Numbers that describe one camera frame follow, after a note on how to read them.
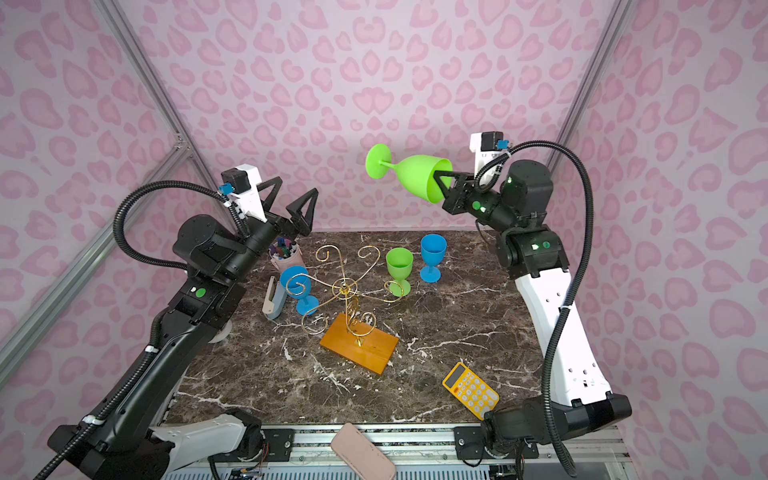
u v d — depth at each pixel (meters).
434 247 0.95
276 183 0.59
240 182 0.46
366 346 0.89
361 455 0.69
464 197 0.52
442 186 0.58
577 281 0.41
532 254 0.43
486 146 0.50
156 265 0.44
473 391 0.80
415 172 0.55
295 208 0.50
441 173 0.57
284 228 0.51
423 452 0.72
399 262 0.95
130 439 0.39
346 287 0.66
